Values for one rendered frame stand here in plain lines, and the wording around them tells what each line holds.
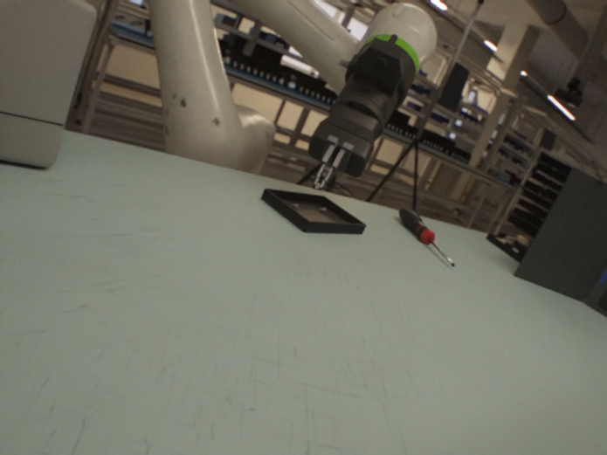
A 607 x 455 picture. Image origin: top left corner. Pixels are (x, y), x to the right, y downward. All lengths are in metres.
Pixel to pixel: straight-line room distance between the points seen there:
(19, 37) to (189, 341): 0.26
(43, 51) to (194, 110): 0.33
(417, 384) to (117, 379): 0.20
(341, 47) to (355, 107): 0.24
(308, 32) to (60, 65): 0.52
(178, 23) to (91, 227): 0.43
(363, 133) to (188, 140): 0.26
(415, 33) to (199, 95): 0.33
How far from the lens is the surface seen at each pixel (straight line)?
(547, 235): 0.80
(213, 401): 0.23
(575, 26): 6.75
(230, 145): 0.68
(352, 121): 0.57
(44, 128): 0.40
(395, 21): 0.71
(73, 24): 0.38
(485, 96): 7.48
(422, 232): 0.68
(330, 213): 0.58
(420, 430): 0.28
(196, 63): 0.69
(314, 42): 0.81
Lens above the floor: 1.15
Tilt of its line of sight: 17 degrees down
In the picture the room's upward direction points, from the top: 25 degrees clockwise
